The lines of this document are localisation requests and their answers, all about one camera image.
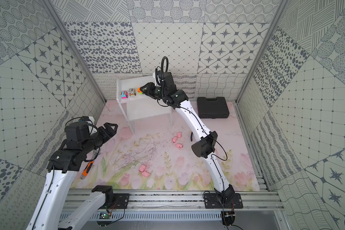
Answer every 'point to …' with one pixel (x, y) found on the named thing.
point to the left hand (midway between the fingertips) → (115, 128)
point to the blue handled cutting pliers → (191, 133)
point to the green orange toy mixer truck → (139, 92)
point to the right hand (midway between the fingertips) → (143, 91)
